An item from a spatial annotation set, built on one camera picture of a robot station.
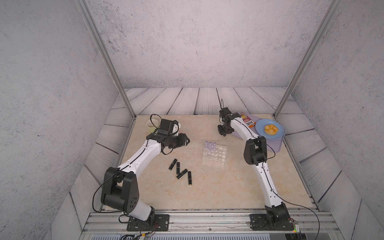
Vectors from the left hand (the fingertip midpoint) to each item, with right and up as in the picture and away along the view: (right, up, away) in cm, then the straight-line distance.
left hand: (189, 141), depth 85 cm
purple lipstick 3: (+16, -4, +8) cm, 18 cm away
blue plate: (+52, +9, +26) cm, 59 cm away
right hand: (+24, +5, +24) cm, 34 cm away
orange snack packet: (+43, +11, +26) cm, 51 cm away
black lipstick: (-10, -15, +8) cm, 20 cm away
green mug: (-17, +9, -14) cm, 24 cm away
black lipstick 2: (-7, -17, +6) cm, 19 cm away
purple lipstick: (+11, -3, +8) cm, 14 cm away
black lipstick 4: (0, -22, +2) cm, 22 cm away
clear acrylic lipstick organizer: (+16, -8, +10) cm, 20 cm away
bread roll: (+57, +6, +22) cm, 62 cm away
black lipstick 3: (-4, -20, +4) cm, 20 cm away
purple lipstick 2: (+13, -4, +10) cm, 17 cm away
